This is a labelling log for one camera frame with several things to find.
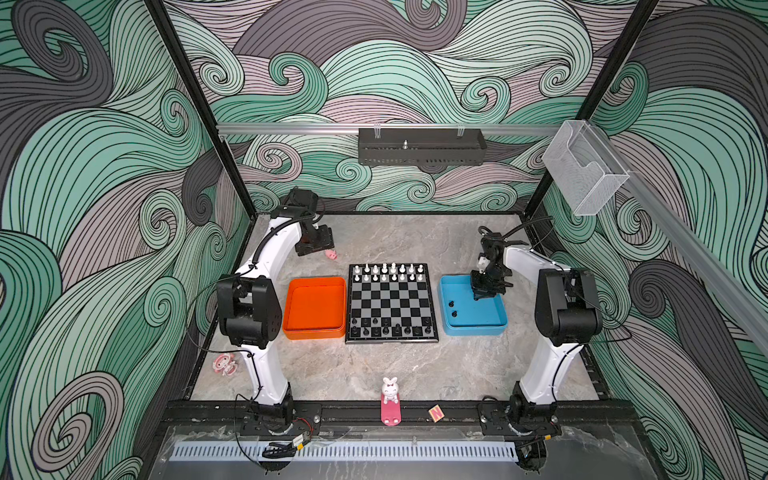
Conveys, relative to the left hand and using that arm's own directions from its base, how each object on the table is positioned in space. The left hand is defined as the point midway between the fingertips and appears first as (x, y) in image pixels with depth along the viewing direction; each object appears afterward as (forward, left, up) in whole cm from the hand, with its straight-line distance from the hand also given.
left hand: (323, 242), depth 91 cm
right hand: (-9, -50, -13) cm, 53 cm away
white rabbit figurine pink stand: (-42, -21, -11) cm, 48 cm away
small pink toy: (+6, 0, -14) cm, 15 cm away
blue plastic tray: (-16, -45, -16) cm, 51 cm away
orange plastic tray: (-15, +2, -15) cm, 21 cm away
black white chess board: (-13, -21, -13) cm, 29 cm away
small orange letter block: (-43, -33, -14) cm, 56 cm away
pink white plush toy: (-33, +24, -13) cm, 43 cm away
